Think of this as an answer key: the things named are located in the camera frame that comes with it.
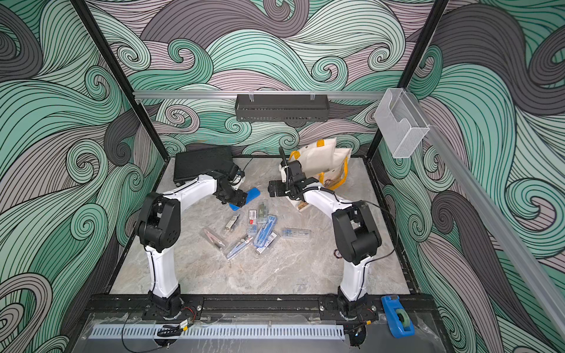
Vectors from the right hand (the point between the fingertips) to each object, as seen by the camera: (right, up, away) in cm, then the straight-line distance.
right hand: (275, 188), depth 94 cm
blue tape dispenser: (+39, -40, -28) cm, 62 cm away
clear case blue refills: (-3, -22, -6) cm, 23 cm away
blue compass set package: (-4, -18, -4) cm, 19 cm away
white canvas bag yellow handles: (+24, +13, +11) cm, 29 cm away
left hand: (-17, -4, +3) cm, 18 cm away
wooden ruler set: (+13, -8, +6) cm, 16 cm away
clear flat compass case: (+8, -19, -4) cm, 21 cm away
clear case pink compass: (-25, -21, -5) cm, 33 cm away
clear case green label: (-6, -11, +1) cm, 13 cm away
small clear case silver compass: (-19, -15, -1) cm, 24 cm away
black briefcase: (-47, +11, +21) cm, 53 cm away
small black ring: (+25, -26, -8) cm, 37 cm away
